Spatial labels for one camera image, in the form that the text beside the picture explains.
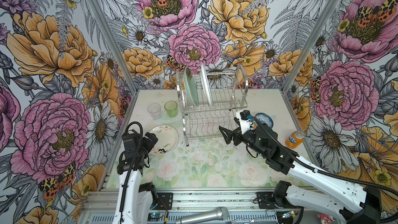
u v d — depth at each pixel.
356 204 0.40
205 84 0.64
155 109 1.05
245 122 0.59
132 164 0.53
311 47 0.96
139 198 0.60
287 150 0.54
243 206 0.74
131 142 0.60
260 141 0.53
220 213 0.68
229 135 0.61
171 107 1.06
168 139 0.96
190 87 0.83
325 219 0.67
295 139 0.85
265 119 0.99
